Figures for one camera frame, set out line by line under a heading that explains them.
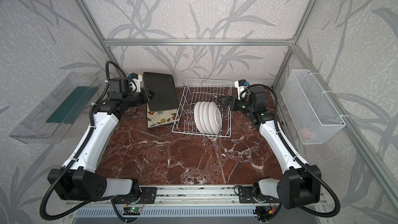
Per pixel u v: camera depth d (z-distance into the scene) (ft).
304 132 2.40
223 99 2.23
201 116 2.77
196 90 3.79
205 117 2.78
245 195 2.42
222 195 2.47
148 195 2.42
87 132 1.50
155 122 3.24
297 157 1.39
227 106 2.26
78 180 1.25
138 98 2.12
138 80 2.22
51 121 2.07
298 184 1.29
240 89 2.27
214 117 2.84
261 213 2.33
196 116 2.78
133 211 2.35
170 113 3.36
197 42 3.30
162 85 2.49
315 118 1.99
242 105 2.19
